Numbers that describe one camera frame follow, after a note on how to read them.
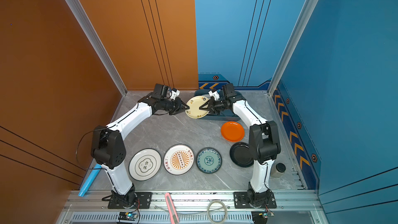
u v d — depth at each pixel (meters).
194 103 0.87
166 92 0.74
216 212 0.71
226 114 0.77
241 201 0.73
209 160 0.85
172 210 0.71
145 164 0.85
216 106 0.79
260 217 0.71
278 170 0.74
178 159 0.86
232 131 0.96
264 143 0.51
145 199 0.74
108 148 0.48
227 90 0.74
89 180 0.78
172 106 0.77
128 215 0.71
